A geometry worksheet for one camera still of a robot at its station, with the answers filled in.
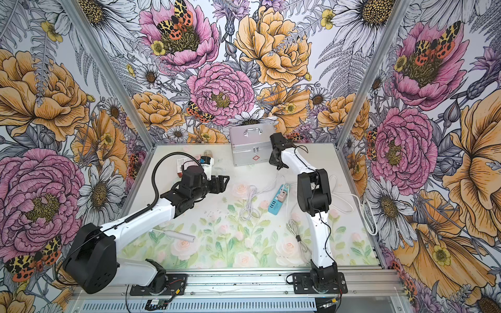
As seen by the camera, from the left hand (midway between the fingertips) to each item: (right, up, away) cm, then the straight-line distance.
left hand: (222, 182), depth 86 cm
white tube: (-19, -23, 0) cm, 30 cm away
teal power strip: (+24, -12, +8) cm, 28 cm away
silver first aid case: (+12, +18, +22) cm, 31 cm away
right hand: (+26, +7, +19) cm, 33 cm away
